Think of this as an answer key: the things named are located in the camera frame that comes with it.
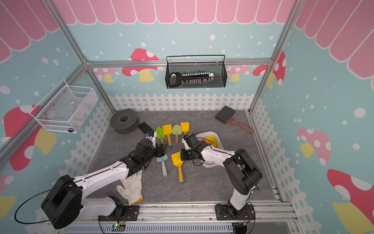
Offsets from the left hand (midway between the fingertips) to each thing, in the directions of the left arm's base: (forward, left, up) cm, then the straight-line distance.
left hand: (163, 146), depth 86 cm
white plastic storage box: (-8, -25, -4) cm, 27 cm away
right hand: (-2, -10, -7) cm, 13 cm away
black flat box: (+39, -44, -12) cm, 60 cm away
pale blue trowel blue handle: (-2, +2, -13) cm, 13 cm away
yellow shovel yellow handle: (+21, +1, -11) cm, 24 cm away
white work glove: (-22, +16, -12) cm, 30 cm away
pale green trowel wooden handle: (+21, -5, -12) cm, 25 cm away
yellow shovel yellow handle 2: (-5, -8, -9) cm, 13 cm away
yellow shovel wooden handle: (+24, -12, -11) cm, 29 cm away
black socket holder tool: (+34, -7, +23) cm, 42 cm away
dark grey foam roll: (+24, +33, -6) cm, 41 cm away
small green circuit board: (-39, +20, -14) cm, 46 cm away
